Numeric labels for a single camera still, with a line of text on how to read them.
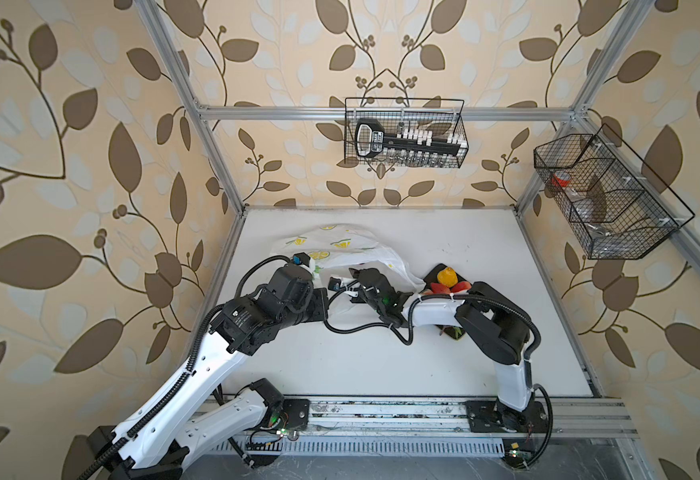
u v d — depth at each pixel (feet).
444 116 2.99
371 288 2.30
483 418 2.42
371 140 2.77
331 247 3.05
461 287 3.09
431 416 2.47
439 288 3.08
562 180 2.91
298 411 2.45
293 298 1.66
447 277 3.07
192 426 1.66
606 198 2.51
